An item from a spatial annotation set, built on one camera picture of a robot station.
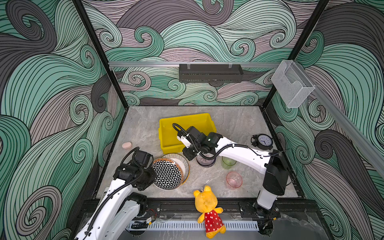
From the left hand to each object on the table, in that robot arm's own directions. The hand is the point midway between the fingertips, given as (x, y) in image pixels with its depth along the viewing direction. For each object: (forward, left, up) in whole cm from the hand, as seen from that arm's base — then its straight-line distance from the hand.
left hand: (156, 177), depth 75 cm
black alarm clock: (+26, -65, -5) cm, 71 cm away
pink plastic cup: (+2, -42, -6) cm, 43 cm away
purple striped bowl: (+10, -27, -4) cm, 29 cm away
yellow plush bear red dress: (-10, -25, 0) cm, 27 cm away
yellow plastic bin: (+23, -5, -3) cm, 23 cm away
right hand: (+12, -14, +6) cm, 19 cm away
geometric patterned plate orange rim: (+4, -6, -5) cm, 9 cm away
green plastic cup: (+8, -38, +1) cm, 39 cm away
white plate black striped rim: (+12, -13, -6) cm, 19 cm away
